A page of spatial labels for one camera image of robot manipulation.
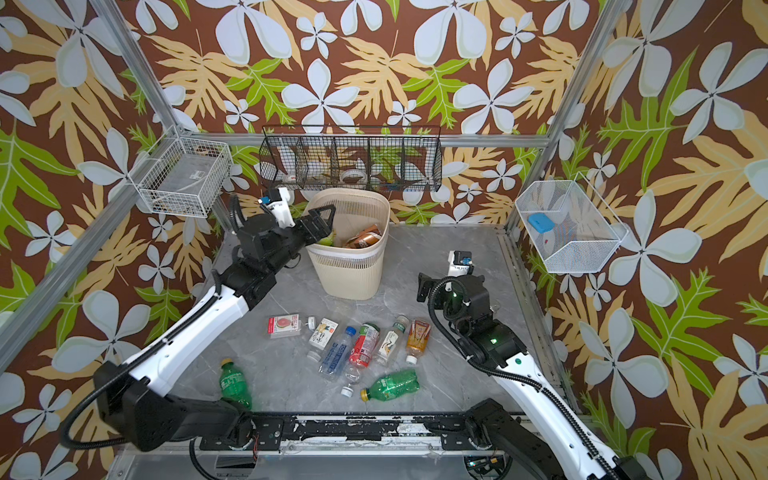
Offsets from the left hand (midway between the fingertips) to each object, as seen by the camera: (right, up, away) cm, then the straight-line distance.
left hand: (325, 208), depth 70 cm
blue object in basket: (+60, -2, +16) cm, 62 cm away
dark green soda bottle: (-26, -45, +6) cm, 52 cm away
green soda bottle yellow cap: (+16, -48, +11) cm, 52 cm away
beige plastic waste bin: (+4, -17, +21) cm, 27 cm away
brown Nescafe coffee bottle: (+9, -6, +19) cm, 22 cm away
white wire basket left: (-44, +11, +14) cm, 47 cm away
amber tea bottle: (+24, -36, +14) cm, 45 cm away
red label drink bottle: (+7, -39, +12) cm, 42 cm away
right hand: (+27, -16, +4) cm, 31 cm away
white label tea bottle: (-4, -36, +16) cm, 39 cm away
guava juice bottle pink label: (-16, -33, +18) cm, 41 cm away
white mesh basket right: (+67, -2, +14) cm, 68 cm away
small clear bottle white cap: (+5, -45, +12) cm, 47 cm away
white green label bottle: (+16, -37, +14) cm, 42 cm away
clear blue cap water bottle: (+1, -39, +12) cm, 41 cm away
